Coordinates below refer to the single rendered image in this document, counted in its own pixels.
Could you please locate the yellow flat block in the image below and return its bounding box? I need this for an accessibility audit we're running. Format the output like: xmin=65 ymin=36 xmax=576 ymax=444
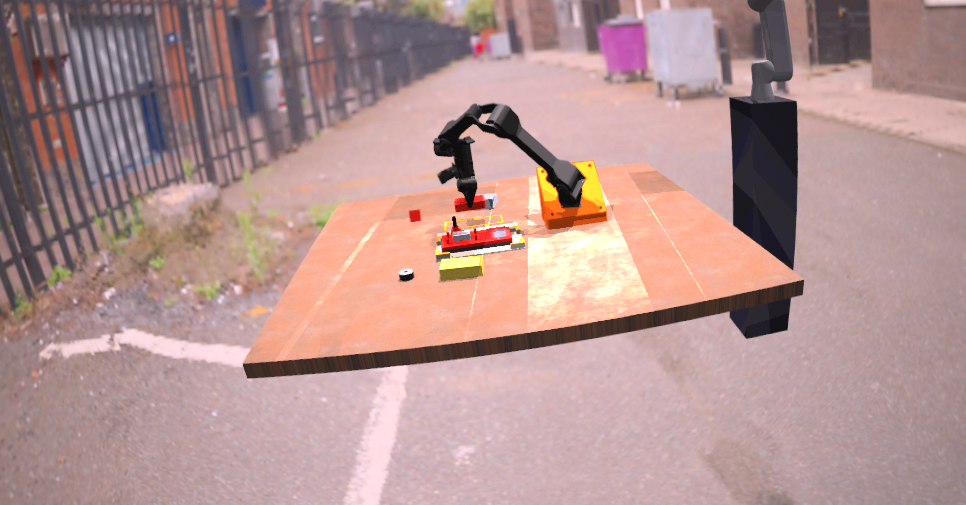
xmin=439 ymin=255 xmax=484 ymax=280

